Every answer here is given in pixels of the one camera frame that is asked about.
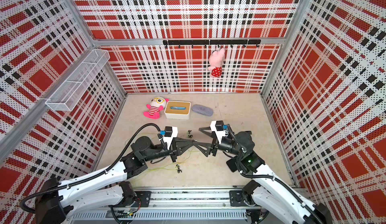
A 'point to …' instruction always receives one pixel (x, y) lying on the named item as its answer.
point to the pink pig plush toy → (216, 59)
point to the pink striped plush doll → (157, 104)
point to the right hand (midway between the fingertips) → (199, 136)
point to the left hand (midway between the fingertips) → (195, 141)
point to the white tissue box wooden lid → (177, 110)
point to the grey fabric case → (202, 110)
